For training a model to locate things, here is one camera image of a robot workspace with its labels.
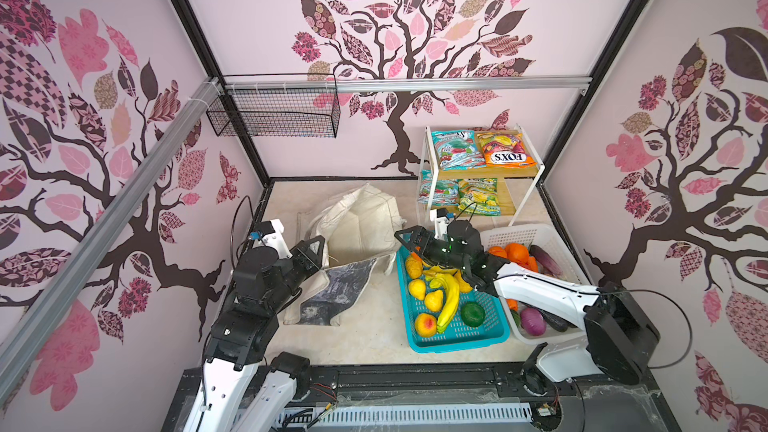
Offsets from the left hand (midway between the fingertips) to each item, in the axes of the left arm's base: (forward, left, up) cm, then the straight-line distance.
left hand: (327, 244), depth 66 cm
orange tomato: (+12, -54, -23) cm, 60 cm away
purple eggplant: (+10, -63, -25) cm, 68 cm away
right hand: (+8, -17, -9) cm, 21 cm away
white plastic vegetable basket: (+16, -64, -21) cm, 69 cm away
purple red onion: (-10, -53, -24) cm, 59 cm away
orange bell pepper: (+12, -49, -24) cm, 55 cm away
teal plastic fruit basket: (-12, -33, -30) cm, 46 cm away
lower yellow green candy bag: (+24, -42, -11) cm, 50 cm away
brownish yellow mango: (+7, -22, -25) cm, 34 cm away
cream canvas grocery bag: (+20, -4, -22) cm, 31 cm away
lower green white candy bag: (+26, -29, -11) cm, 41 cm away
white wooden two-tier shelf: (+21, -37, +2) cm, 43 cm away
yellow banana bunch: (-8, -30, -3) cm, 32 cm away
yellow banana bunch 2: (-1, -31, -19) cm, 36 cm away
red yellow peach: (-10, -24, -24) cm, 35 cm away
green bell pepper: (-7, -37, -24) cm, 45 cm away
